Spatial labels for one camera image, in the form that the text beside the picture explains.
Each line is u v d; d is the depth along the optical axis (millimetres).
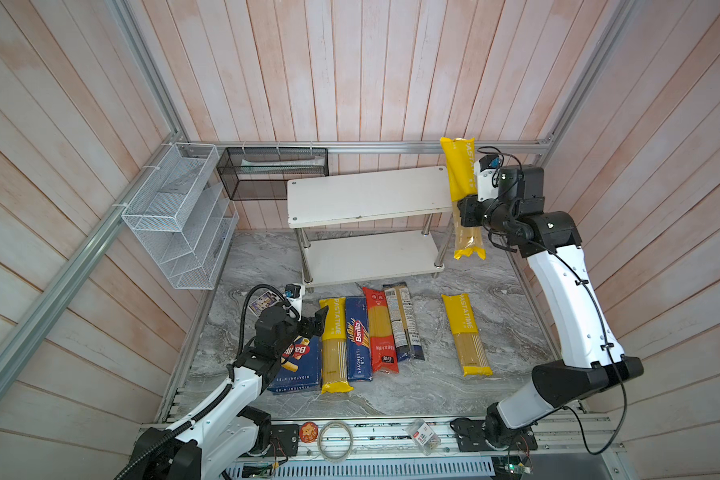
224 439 544
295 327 663
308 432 746
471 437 731
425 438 718
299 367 796
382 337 892
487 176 596
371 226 1268
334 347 862
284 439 739
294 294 701
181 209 756
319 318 742
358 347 857
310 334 747
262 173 1011
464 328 923
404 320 925
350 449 715
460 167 673
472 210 611
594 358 405
